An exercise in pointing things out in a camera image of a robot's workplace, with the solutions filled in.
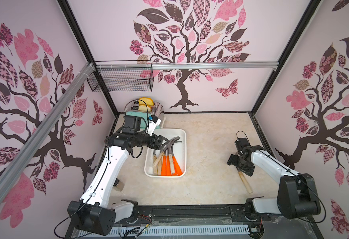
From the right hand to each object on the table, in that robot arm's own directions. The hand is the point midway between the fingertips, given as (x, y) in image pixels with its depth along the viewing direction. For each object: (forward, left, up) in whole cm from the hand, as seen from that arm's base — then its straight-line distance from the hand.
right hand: (235, 165), depth 87 cm
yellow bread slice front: (+35, +57, +17) cm, 69 cm away
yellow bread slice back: (+41, +55, +17) cm, 71 cm away
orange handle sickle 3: (-3, +40, 0) cm, 40 cm away
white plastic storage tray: (+13, +34, -4) cm, 36 cm away
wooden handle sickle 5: (-13, -5, -3) cm, 15 cm away
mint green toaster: (+37, +66, +14) cm, 77 cm away
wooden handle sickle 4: (+8, +39, 0) cm, 40 cm away
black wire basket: (+72, +80, +15) cm, 108 cm away
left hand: (+3, +43, +22) cm, 48 cm away
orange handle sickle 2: (-3, +36, -1) cm, 36 cm away
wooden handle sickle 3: (+1, +48, +3) cm, 48 cm away
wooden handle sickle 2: (0, +46, -1) cm, 46 cm away
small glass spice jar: (-11, +67, +4) cm, 68 cm away
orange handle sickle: (-1, +35, -1) cm, 35 cm away
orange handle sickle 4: (+2, +44, -1) cm, 44 cm away
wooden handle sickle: (+11, +44, -1) cm, 46 cm away
